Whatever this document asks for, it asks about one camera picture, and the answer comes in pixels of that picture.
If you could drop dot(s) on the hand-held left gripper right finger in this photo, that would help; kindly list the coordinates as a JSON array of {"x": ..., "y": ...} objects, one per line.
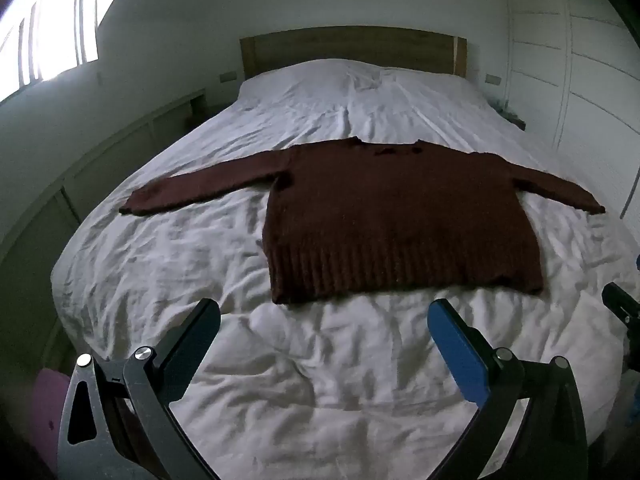
[{"x": 457, "y": 350}]

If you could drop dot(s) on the wall socket plate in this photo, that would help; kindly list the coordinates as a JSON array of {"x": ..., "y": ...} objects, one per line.
[
  {"x": 228, "y": 77},
  {"x": 493, "y": 79}
]

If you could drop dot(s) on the bedside table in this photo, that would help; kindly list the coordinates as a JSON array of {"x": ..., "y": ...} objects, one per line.
[{"x": 512, "y": 119}]

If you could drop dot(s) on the low white wall cabinet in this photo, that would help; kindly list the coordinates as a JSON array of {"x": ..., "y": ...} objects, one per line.
[{"x": 100, "y": 160}]

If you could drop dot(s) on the dark red knitted sweater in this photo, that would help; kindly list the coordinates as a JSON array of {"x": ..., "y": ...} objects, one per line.
[{"x": 400, "y": 220}]

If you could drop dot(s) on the white wardrobe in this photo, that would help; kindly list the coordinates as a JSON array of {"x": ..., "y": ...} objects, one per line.
[{"x": 590, "y": 60}]

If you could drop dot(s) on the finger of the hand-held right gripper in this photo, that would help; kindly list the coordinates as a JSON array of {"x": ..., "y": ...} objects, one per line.
[{"x": 620, "y": 305}]

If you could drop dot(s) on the pink object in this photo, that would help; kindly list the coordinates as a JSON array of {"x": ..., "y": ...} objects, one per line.
[{"x": 50, "y": 410}]

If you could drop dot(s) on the window with blinds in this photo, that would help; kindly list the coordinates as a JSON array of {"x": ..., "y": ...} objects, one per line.
[{"x": 55, "y": 35}]

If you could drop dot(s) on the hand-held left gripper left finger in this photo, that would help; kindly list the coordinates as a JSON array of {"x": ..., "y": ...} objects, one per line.
[{"x": 196, "y": 329}]

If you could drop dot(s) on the wooden headboard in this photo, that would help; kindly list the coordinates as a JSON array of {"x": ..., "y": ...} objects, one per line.
[{"x": 350, "y": 42}]

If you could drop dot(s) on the bed with white duvet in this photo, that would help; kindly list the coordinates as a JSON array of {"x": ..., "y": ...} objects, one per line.
[{"x": 300, "y": 385}]

